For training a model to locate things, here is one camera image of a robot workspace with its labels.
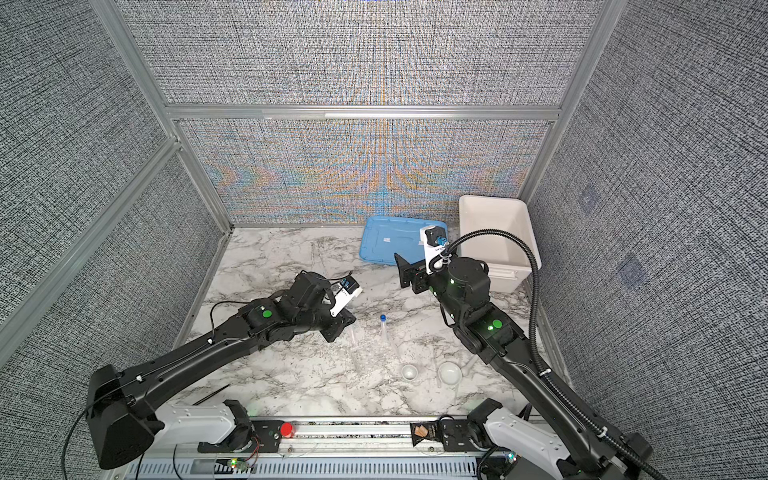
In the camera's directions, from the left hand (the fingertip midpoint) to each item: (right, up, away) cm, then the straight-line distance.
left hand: (352, 318), depth 75 cm
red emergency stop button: (-16, -27, -2) cm, 31 cm away
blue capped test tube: (+8, -4, +6) cm, 11 cm away
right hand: (+15, +18, -8) cm, 25 cm away
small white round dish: (+15, -17, +8) cm, 24 cm away
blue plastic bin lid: (+8, +23, +40) cm, 47 cm away
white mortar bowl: (+26, -17, +7) cm, 32 cm away
